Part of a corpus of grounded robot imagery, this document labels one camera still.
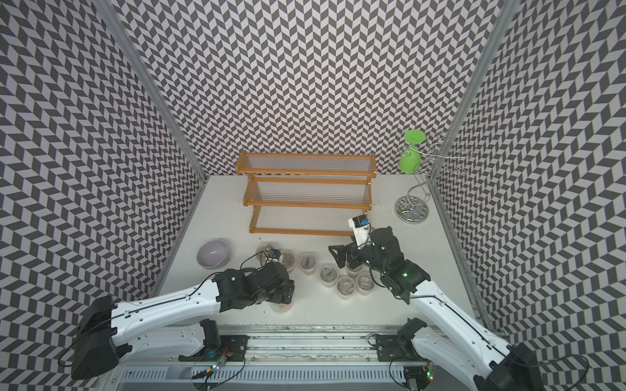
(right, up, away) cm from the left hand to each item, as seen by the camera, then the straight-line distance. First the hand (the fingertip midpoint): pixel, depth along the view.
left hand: (279, 289), depth 78 cm
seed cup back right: (+25, +3, +7) cm, 26 cm away
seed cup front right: (+28, +1, +4) cm, 28 cm away
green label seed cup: (-8, +10, +12) cm, 18 cm away
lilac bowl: (-26, +9, +10) cm, 29 cm away
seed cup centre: (+16, +3, +5) cm, 17 cm away
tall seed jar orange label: (+1, -5, -1) cm, 6 cm away
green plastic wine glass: (+48, +45, +15) cm, 67 cm away
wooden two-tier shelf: (+6, +32, +30) cm, 44 cm away
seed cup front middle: (+22, 0, +3) cm, 22 cm away
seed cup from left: (+1, +7, +9) cm, 11 cm away
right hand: (+20, +14, -1) cm, 24 cm away
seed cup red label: (+9, +7, +7) cm, 13 cm away
